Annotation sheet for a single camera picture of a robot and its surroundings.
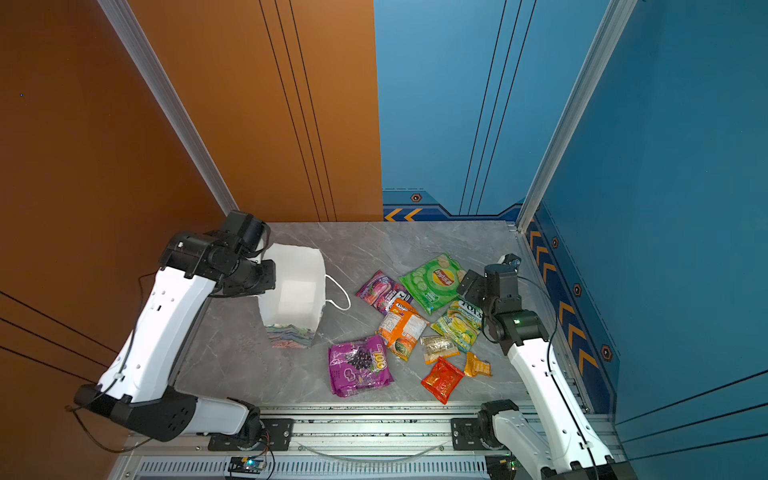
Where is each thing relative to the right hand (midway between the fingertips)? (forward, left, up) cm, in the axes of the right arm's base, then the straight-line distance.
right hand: (474, 283), depth 78 cm
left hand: (-5, +50, +8) cm, 51 cm away
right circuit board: (-38, -4, -21) cm, 43 cm away
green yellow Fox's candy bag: (-3, +1, -17) cm, 18 cm away
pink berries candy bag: (+8, +26, -17) cm, 32 cm away
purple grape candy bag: (-16, +31, -15) cm, 38 cm away
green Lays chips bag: (+14, +7, -19) cm, 25 cm away
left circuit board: (-37, +57, -21) cm, 71 cm away
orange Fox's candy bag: (-4, +19, -17) cm, 26 cm away
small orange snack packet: (-15, -1, -20) cm, 25 cm away
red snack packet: (-18, +9, -19) cm, 28 cm away
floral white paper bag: (+1, +53, -16) cm, 55 cm away
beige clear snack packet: (-9, +9, -19) cm, 23 cm away
